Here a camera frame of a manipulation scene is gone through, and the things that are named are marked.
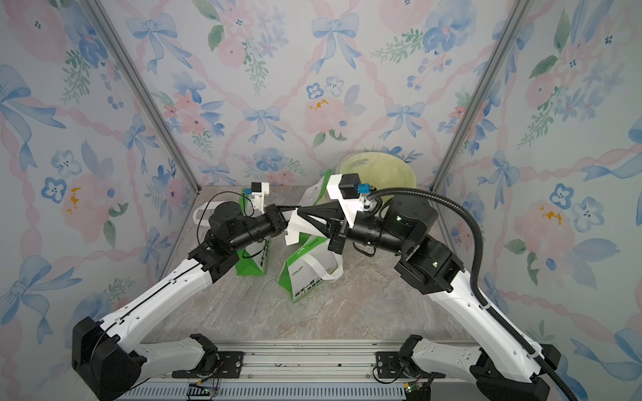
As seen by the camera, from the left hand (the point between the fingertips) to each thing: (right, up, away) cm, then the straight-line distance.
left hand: (303, 208), depth 65 cm
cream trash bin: (+14, +23, +46) cm, 54 cm away
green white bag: (+3, +6, +23) cm, 24 cm away
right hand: (+2, 0, -18) cm, 18 cm away
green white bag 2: (+1, -15, +4) cm, 16 cm away
